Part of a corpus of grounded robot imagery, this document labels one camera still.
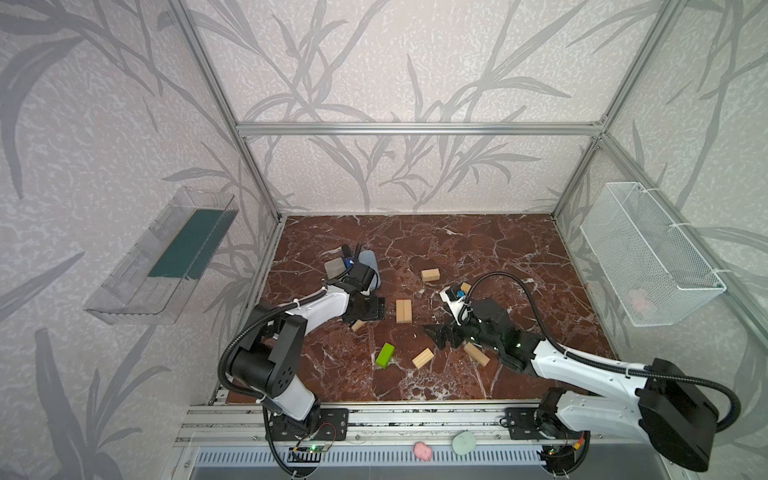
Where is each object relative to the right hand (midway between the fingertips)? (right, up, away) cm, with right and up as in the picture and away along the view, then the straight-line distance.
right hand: (434, 307), depth 81 cm
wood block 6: (-3, -15, +4) cm, 16 cm away
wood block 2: (-8, -4, +13) cm, 15 cm away
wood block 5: (-21, -5, 0) cm, 22 cm away
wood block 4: (+13, +3, +18) cm, 22 cm away
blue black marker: (-29, +13, +24) cm, 39 cm away
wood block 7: (+12, -14, +4) cm, 19 cm away
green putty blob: (+6, -29, -11) cm, 32 cm away
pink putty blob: (-4, -30, -12) cm, 33 cm away
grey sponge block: (-33, +9, +21) cm, 40 cm away
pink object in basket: (+50, +4, -7) cm, 51 cm away
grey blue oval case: (-21, +12, +24) cm, 34 cm away
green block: (-14, -14, +4) cm, 20 cm away
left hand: (-17, -2, +12) cm, 21 cm away
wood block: (-10, -4, +13) cm, 17 cm away
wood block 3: (+1, +6, +21) cm, 22 cm away
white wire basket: (+46, +14, -15) cm, 50 cm away
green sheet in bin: (-55, +17, -15) cm, 60 cm away
